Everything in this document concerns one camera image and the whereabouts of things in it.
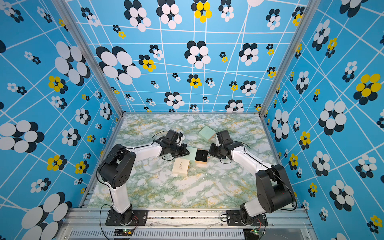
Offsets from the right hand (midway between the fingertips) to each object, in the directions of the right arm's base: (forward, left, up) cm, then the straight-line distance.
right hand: (211, 151), depth 90 cm
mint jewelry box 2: (+17, +2, -5) cm, 18 cm away
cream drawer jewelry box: (-8, +18, -4) cm, 21 cm away
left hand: (+1, +12, -3) cm, 13 cm away
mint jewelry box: (0, +7, -6) cm, 9 cm away
